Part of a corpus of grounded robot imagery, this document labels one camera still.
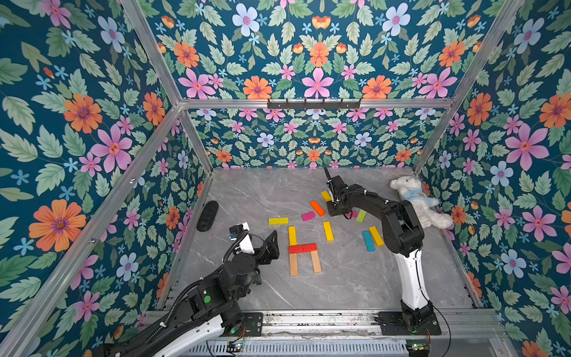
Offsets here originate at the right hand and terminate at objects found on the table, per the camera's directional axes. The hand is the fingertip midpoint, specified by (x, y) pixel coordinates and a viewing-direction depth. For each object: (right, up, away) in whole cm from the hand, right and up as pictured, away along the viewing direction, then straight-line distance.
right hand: (340, 207), depth 104 cm
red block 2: (-15, -16, -12) cm, 25 cm away
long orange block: (-11, 0, 0) cm, 11 cm away
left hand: (-28, -6, -34) cm, 45 cm away
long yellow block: (-22, -11, -11) cm, 27 cm away
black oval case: (-61, -3, -6) cm, 61 cm away
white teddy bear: (+31, +9, -5) cm, 33 cm away
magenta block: (-15, -4, -3) cm, 16 cm away
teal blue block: (+10, -14, -11) cm, 20 cm away
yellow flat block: (-29, -6, -6) cm, 30 cm away
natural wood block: (-21, -21, -18) cm, 35 cm away
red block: (-21, -16, -14) cm, 30 cm away
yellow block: (-6, -10, -8) cm, 15 cm away
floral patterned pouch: (-35, -26, -22) cm, 49 cm away
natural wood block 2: (-12, -21, -18) cm, 30 cm away
